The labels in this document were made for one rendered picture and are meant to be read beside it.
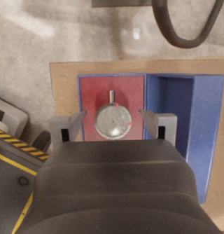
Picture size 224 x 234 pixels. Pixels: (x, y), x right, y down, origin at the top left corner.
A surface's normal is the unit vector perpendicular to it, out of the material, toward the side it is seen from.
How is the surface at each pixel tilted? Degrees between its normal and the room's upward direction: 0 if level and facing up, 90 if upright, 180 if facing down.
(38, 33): 0
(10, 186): 0
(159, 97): 13
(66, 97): 0
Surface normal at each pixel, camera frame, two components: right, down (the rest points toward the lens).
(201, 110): 0.22, 0.26
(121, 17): 0.00, 0.28
